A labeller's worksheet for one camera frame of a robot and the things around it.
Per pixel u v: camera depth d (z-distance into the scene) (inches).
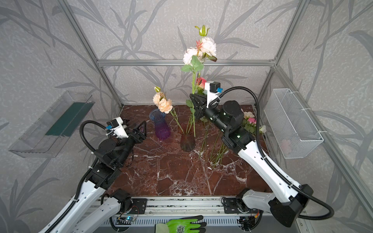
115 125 22.0
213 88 19.1
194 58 18.2
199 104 20.8
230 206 28.8
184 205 29.7
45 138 25.1
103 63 36.9
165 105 27.4
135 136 22.9
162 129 40.3
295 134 23.9
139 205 28.9
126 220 27.8
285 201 14.9
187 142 34.8
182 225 26.7
